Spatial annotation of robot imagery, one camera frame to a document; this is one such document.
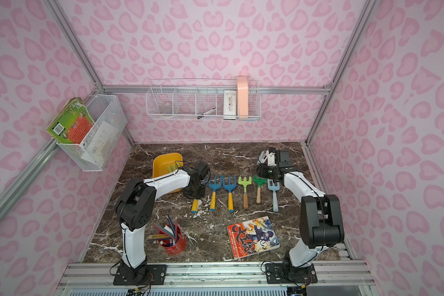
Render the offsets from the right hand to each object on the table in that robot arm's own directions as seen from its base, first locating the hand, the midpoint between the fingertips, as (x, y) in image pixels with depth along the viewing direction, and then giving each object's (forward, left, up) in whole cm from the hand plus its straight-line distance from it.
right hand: (259, 168), depth 93 cm
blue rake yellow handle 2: (-10, +15, -10) cm, 20 cm away
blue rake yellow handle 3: (-17, +32, -9) cm, 37 cm away
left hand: (-10, +31, -10) cm, 34 cm away
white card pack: (+23, +15, +23) cm, 36 cm away
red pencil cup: (-36, +35, 0) cm, 50 cm away
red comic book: (-31, +4, -10) cm, 33 cm away
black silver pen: (+20, +29, +18) cm, 39 cm away
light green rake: (+6, +50, -10) cm, 51 cm away
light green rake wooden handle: (-13, +7, -10) cm, 18 cm away
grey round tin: (+26, +48, +18) cm, 58 cm away
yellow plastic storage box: (+11, +56, -9) cm, 58 cm away
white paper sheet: (0, +73, +17) cm, 75 cm away
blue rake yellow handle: (-5, +24, -10) cm, 26 cm away
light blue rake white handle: (-5, -8, -11) cm, 15 cm away
